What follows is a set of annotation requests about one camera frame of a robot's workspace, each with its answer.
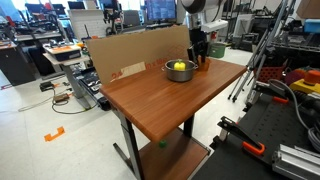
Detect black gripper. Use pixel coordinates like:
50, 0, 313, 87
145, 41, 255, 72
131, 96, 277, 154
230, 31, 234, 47
186, 27, 210, 65

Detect yellow toy bell pepper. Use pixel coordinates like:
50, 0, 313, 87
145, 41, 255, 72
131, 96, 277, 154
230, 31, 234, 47
173, 59, 187, 72

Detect green bin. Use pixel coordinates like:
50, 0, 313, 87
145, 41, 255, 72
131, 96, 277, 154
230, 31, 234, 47
208, 42, 227, 60

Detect steel cooking pot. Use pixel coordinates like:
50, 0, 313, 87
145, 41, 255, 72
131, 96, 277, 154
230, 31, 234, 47
161, 59, 199, 83

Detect wooden table with black legs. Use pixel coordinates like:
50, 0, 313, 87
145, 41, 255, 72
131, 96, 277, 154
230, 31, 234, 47
99, 54, 248, 180

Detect computer monitor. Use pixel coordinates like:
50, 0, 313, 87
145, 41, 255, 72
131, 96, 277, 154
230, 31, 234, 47
144, 0, 178, 24

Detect large cardboard sheet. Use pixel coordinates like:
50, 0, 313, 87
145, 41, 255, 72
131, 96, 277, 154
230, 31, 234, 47
85, 25, 192, 86

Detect grey metal tripod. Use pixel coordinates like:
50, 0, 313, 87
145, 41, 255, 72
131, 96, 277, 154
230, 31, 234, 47
227, 0, 291, 104

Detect red plastic basket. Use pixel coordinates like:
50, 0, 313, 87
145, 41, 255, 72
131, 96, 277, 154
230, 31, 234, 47
256, 65, 286, 84

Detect black perforated mounting board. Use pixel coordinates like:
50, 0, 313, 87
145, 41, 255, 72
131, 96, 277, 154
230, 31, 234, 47
191, 93, 320, 180

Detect black small box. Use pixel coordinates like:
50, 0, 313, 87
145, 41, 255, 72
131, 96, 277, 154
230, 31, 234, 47
97, 96, 112, 112

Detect wooden lower shelf board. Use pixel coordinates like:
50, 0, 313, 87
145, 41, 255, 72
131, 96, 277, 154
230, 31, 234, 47
138, 128, 211, 180

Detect yellow emergency stop box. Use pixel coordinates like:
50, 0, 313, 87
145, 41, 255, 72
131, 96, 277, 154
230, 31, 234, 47
289, 78, 320, 97

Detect black equipment tray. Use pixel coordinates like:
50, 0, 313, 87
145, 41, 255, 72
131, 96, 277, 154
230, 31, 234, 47
74, 66, 103, 96

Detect white pegboard panel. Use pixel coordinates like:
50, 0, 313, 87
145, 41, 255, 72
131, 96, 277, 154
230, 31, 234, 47
68, 9, 106, 41

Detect orange emergency stop button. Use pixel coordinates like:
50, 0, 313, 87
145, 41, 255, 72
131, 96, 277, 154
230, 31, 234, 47
303, 69, 320, 86

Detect blue box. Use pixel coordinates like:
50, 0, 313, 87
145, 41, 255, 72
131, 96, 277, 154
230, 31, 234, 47
303, 18, 320, 34

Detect brown cardboard box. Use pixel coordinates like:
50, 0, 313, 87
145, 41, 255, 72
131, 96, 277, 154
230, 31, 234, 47
295, 0, 320, 20

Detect grey side table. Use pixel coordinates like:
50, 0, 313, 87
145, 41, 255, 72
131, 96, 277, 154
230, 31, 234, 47
42, 51, 93, 111

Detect white and dark device box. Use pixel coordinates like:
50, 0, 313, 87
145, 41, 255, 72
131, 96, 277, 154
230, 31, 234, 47
43, 43, 83, 63

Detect brown small floor box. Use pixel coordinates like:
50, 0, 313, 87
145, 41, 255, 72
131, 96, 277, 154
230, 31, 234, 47
52, 93, 70, 104

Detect aluminium extrusion bar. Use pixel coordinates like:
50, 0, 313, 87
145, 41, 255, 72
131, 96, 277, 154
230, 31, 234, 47
271, 143, 320, 180

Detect black power brick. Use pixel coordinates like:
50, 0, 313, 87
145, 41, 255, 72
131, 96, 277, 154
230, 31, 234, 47
39, 80, 56, 93

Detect black desk cabinet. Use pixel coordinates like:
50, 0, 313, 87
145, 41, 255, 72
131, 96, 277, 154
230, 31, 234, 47
0, 41, 38, 87

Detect black clamp with orange handle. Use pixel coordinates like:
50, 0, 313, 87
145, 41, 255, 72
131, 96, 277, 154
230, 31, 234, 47
217, 115, 267, 157
254, 81, 291, 105

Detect grey cable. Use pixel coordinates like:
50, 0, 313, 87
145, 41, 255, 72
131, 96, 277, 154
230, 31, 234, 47
268, 78, 320, 153

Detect thin floor cable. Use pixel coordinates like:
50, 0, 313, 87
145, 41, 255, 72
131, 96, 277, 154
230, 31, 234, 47
18, 87, 73, 113

